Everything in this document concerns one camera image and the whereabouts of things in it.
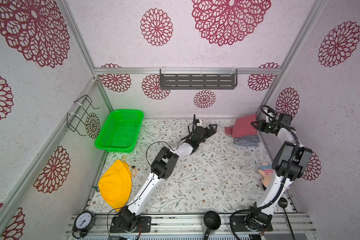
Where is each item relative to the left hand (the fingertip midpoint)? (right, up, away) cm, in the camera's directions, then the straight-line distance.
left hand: (213, 128), depth 103 cm
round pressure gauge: (-70, -47, -30) cm, 90 cm away
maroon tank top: (+23, +1, +7) cm, 24 cm away
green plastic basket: (-69, -2, +10) cm, 70 cm away
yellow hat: (-60, -34, -18) cm, 71 cm away
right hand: (+25, +5, -6) cm, 26 cm away
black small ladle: (+32, -41, -24) cm, 57 cm away
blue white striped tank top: (+28, -8, +1) cm, 29 cm away
